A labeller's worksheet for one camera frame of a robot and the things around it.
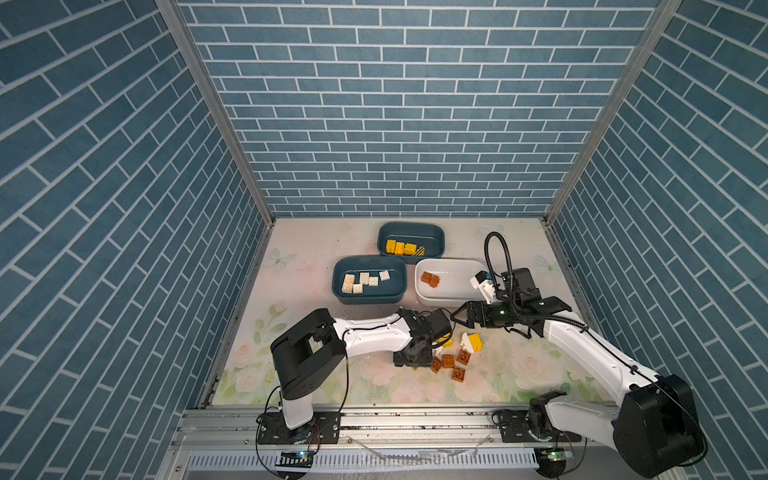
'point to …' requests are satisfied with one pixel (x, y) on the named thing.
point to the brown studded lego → (448, 361)
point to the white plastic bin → (446, 282)
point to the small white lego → (373, 281)
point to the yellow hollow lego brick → (410, 249)
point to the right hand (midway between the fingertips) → (460, 314)
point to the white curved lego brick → (466, 343)
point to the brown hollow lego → (436, 365)
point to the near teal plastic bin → (388, 291)
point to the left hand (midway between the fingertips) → (422, 364)
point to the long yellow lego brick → (399, 248)
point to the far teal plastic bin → (429, 234)
